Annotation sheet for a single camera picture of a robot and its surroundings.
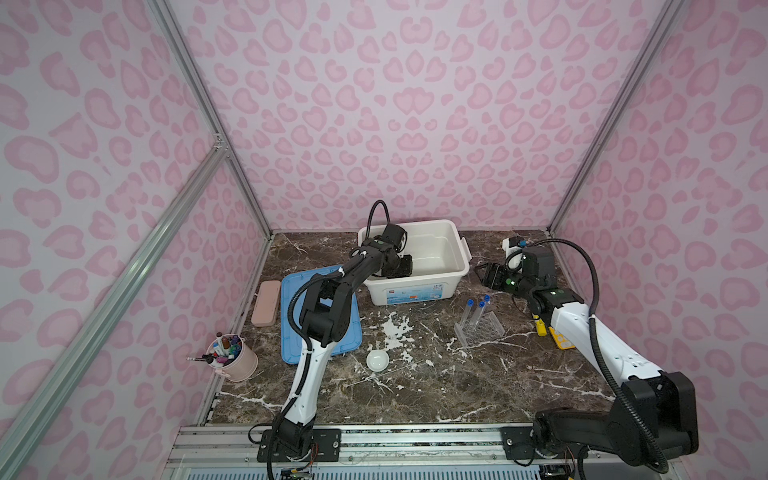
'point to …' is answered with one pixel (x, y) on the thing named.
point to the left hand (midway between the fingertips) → (411, 267)
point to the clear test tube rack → (480, 329)
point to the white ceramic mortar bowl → (377, 360)
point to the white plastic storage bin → (440, 258)
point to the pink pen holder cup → (233, 357)
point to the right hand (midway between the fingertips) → (485, 267)
